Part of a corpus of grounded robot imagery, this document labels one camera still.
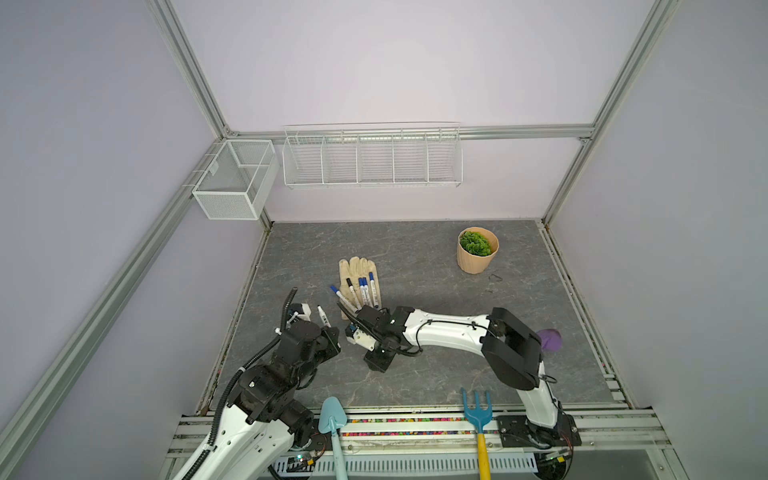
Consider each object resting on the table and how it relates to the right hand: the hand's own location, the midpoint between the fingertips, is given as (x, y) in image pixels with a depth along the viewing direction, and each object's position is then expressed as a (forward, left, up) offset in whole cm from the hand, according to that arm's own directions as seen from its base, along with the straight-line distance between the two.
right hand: (375, 362), depth 85 cm
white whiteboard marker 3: (+22, +5, 0) cm, 23 cm away
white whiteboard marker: (+20, +11, +1) cm, 23 cm away
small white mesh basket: (+50, +47, +26) cm, 73 cm away
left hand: (+1, +8, +16) cm, 18 cm away
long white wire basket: (+58, +2, +30) cm, 65 cm away
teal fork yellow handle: (-14, -28, -1) cm, 31 cm away
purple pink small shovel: (+7, -52, 0) cm, 52 cm away
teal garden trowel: (-14, +10, +1) cm, 17 cm away
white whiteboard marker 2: (+27, +10, 0) cm, 29 cm away
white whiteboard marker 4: (+24, +2, +1) cm, 24 cm away
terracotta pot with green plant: (+34, -32, +11) cm, 48 cm away
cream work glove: (+33, +9, +1) cm, 34 cm away
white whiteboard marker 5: (+5, +12, +19) cm, 23 cm away
